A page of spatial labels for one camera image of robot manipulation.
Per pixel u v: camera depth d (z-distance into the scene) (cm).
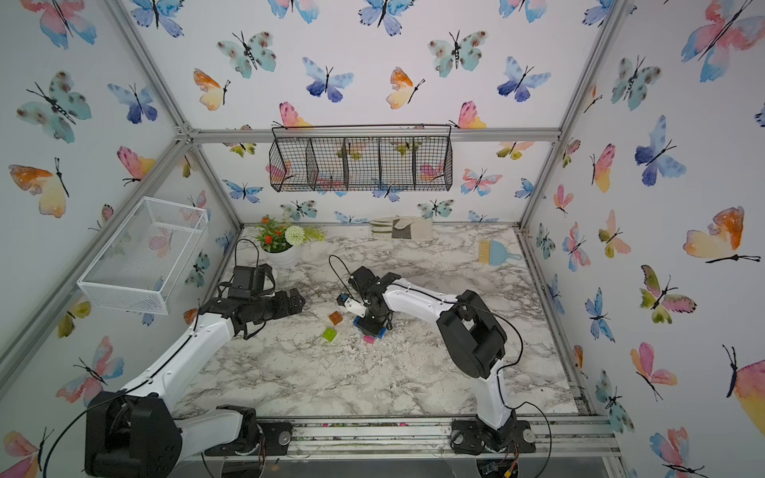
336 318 94
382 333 86
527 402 68
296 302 77
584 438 75
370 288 69
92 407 38
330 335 91
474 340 50
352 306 82
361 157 98
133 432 39
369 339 89
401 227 119
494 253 111
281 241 97
